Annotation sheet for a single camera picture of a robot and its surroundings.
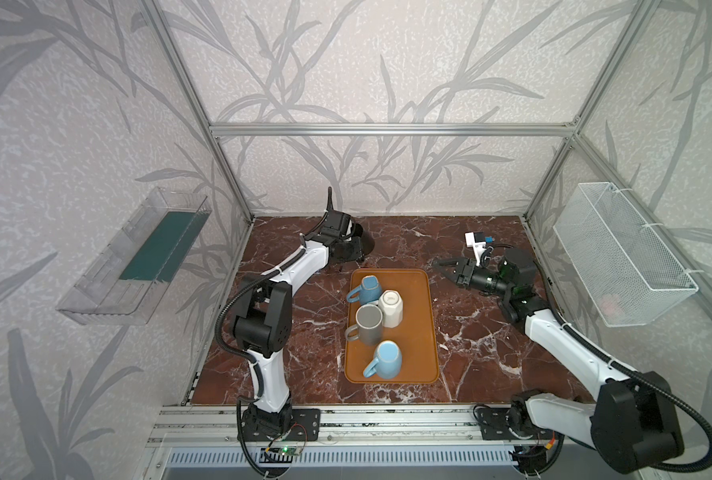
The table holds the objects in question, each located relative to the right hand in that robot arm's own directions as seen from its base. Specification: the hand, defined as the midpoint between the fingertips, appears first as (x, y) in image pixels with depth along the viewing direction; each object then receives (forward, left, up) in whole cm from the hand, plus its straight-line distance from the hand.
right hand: (436, 258), depth 75 cm
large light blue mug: (-21, +13, -17) cm, 30 cm away
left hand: (+16, +19, -12) cm, 28 cm away
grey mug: (-12, +17, -14) cm, 26 cm away
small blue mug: (0, +18, -17) cm, 25 cm away
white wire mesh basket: (-11, -37, +9) cm, 40 cm away
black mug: (+22, +19, -18) cm, 34 cm away
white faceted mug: (-5, +11, -16) cm, 20 cm away
